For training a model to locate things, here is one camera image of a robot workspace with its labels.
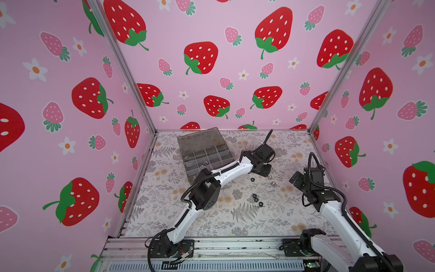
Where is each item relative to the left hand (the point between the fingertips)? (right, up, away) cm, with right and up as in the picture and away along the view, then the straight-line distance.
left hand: (268, 171), depth 91 cm
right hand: (+14, -3, -7) cm, 16 cm away
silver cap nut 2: (-36, +4, +12) cm, 38 cm away
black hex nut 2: (-5, -17, -3) cm, 18 cm away
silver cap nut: (+4, -8, +4) cm, 10 cm away
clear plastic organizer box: (-38, +12, +20) cm, 45 cm away
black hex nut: (-8, -13, -1) cm, 15 cm away
